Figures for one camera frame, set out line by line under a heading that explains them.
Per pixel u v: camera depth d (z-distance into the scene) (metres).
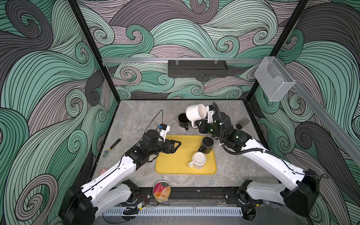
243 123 1.01
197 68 0.97
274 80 0.79
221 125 0.52
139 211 0.70
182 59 0.93
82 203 0.38
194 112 0.70
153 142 0.60
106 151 0.90
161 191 0.72
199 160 0.80
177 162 0.83
